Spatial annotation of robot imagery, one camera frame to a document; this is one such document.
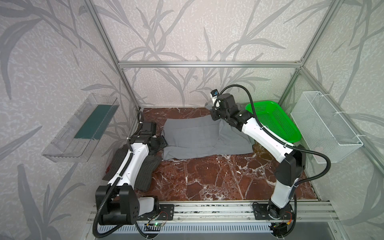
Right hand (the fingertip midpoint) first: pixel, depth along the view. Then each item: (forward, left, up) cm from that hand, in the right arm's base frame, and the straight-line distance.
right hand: (214, 102), depth 83 cm
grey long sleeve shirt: (-3, +8, -29) cm, 30 cm away
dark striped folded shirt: (-34, +38, -24) cm, 56 cm away
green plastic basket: (+15, -48, -30) cm, 58 cm away
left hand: (-15, +28, -15) cm, 35 cm away
